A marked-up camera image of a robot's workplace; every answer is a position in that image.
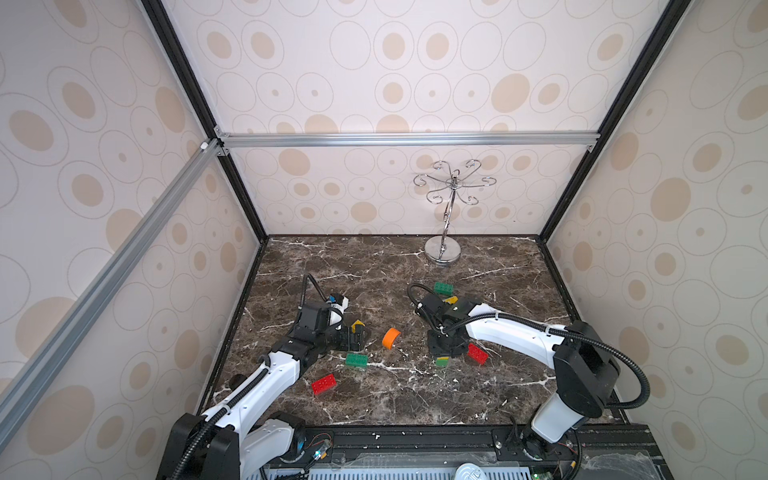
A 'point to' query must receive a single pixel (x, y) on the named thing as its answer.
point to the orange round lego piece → (388, 338)
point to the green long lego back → (444, 288)
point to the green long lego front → (357, 360)
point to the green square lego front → (442, 362)
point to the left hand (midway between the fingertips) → (365, 330)
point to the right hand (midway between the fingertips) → (446, 350)
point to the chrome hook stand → (443, 250)
